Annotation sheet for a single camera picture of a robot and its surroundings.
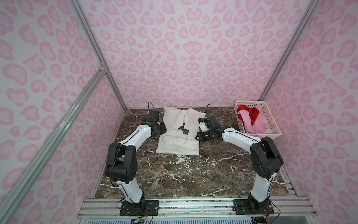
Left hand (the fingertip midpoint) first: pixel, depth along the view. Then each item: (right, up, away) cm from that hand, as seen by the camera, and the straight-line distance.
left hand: (165, 127), depth 94 cm
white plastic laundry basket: (+78, -2, +6) cm, 78 cm away
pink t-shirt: (+68, +1, +8) cm, 69 cm away
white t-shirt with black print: (+10, -6, +7) cm, 13 cm away
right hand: (+21, -6, -1) cm, 22 cm away
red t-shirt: (+66, +10, +12) cm, 68 cm away
